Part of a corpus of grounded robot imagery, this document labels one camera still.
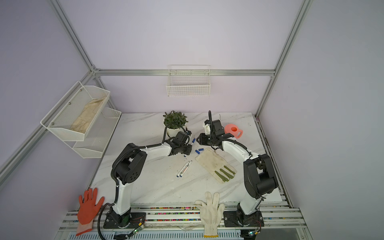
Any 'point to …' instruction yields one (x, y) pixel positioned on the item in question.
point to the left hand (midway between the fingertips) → (189, 148)
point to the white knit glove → (211, 212)
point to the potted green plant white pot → (175, 122)
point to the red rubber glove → (87, 209)
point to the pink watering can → (233, 129)
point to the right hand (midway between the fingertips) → (197, 138)
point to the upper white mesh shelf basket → (73, 116)
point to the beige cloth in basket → (85, 119)
